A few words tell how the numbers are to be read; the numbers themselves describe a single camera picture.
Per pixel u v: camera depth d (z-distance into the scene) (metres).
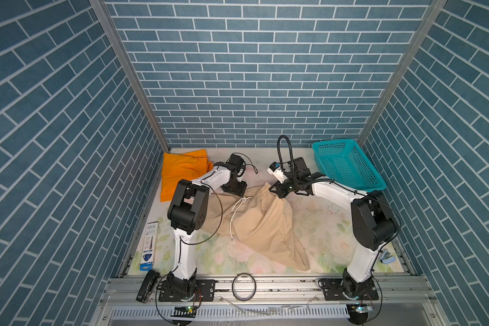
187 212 0.54
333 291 0.73
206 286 0.75
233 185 0.87
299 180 0.73
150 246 0.83
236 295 0.72
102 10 0.70
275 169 0.83
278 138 0.79
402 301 0.74
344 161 1.16
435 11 0.71
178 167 1.02
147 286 0.72
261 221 0.83
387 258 0.80
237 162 0.85
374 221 0.49
